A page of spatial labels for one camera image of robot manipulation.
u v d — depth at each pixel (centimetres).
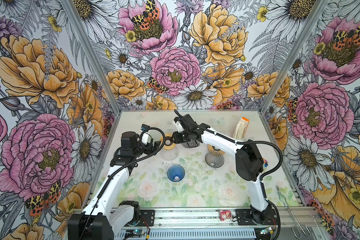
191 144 79
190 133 70
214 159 92
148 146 68
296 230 71
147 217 75
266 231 72
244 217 74
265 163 94
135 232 71
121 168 53
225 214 73
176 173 91
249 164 54
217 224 74
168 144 88
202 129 64
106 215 42
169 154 93
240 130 99
